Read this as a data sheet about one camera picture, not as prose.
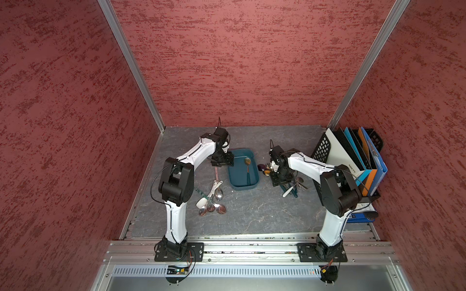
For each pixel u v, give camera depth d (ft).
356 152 2.33
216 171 3.26
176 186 1.72
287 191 2.97
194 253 2.48
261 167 3.30
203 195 2.94
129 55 2.79
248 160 3.38
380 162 2.28
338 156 2.44
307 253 2.40
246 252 2.48
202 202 2.89
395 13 2.37
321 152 2.83
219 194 3.01
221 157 2.71
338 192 1.65
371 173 2.28
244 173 3.19
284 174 2.60
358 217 2.66
